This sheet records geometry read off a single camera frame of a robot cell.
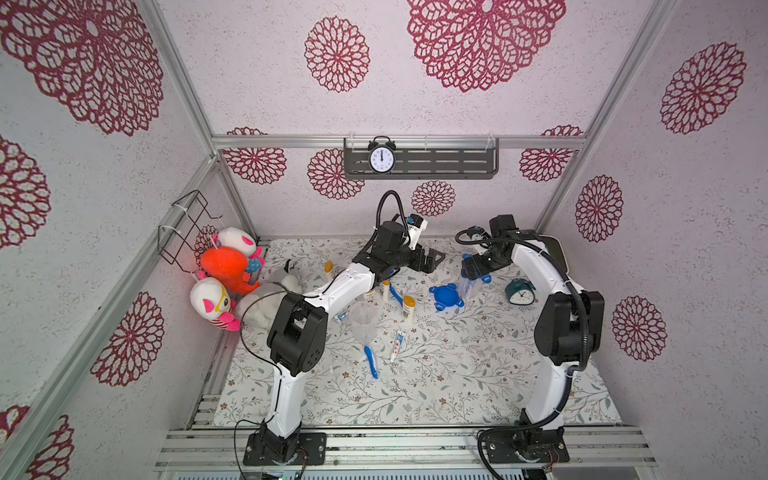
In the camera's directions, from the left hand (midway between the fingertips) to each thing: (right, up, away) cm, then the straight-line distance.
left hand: (433, 251), depth 88 cm
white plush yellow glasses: (-61, -14, -8) cm, 63 cm away
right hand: (+16, -3, +7) cm, 18 cm away
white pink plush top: (-61, +5, +7) cm, 62 cm away
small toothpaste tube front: (-10, -27, +4) cm, 29 cm away
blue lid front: (+16, -8, +3) cm, 18 cm away
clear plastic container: (+14, -12, +12) cm, 21 cm away
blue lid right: (+7, -15, +15) cm, 22 cm away
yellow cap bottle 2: (-7, -16, +2) cm, 17 cm away
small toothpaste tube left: (-26, -17, -10) cm, 33 cm away
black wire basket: (-66, +4, -12) cm, 68 cm away
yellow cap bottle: (-14, -12, +10) cm, 21 cm away
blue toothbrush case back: (-10, -15, +15) cm, 23 cm away
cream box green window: (+48, +1, +21) cm, 53 cm away
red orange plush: (-60, -4, 0) cm, 60 cm away
